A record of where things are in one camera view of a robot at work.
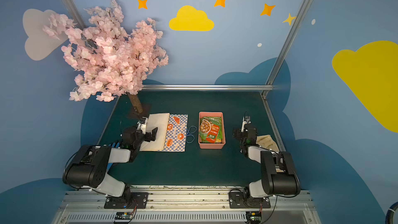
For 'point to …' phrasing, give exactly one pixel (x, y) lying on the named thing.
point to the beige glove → (266, 141)
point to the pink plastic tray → (210, 145)
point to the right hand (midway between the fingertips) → (246, 126)
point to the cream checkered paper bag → (171, 132)
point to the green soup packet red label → (210, 129)
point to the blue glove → (117, 145)
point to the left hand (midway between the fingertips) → (149, 124)
